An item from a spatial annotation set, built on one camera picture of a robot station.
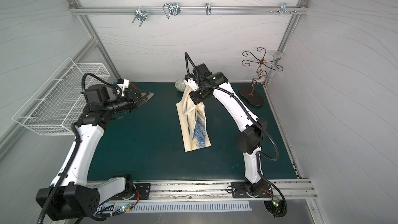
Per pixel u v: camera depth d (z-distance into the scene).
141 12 0.77
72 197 0.36
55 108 0.66
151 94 1.14
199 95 0.68
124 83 0.66
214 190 0.75
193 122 0.72
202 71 0.62
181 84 1.18
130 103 0.60
